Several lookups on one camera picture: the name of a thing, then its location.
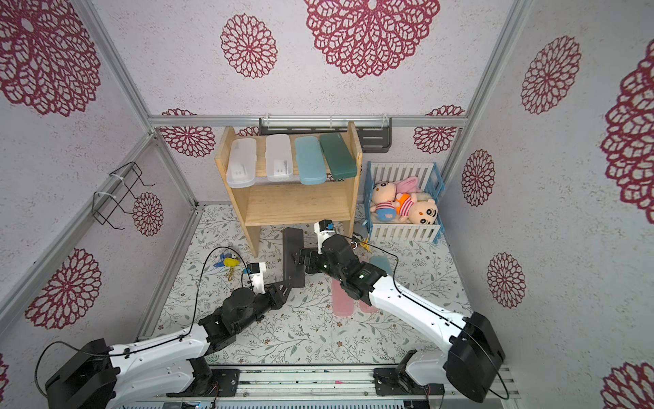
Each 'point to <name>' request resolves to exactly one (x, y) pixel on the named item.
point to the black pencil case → (293, 242)
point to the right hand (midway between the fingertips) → (308, 252)
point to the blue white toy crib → (430, 182)
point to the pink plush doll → (384, 194)
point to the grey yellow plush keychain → (228, 261)
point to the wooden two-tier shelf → (266, 203)
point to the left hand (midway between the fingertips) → (292, 283)
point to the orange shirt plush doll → (415, 211)
